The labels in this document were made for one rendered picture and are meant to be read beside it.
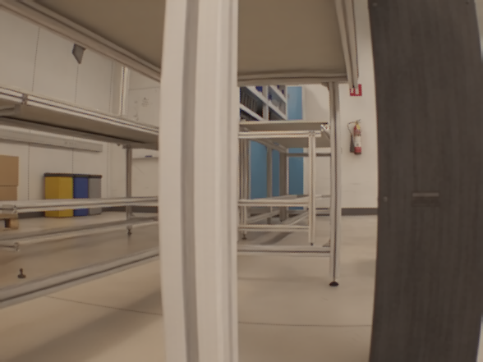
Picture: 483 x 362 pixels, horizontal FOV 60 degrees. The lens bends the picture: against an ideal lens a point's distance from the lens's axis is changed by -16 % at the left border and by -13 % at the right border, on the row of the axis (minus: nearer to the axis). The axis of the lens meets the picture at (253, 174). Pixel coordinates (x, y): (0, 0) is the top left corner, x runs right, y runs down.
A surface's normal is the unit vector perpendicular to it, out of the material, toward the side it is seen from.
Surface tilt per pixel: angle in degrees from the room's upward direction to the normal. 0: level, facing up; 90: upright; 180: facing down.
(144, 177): 90
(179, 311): 90
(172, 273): 90
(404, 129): 90
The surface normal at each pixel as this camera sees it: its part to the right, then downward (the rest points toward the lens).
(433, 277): -0.38, -0.02
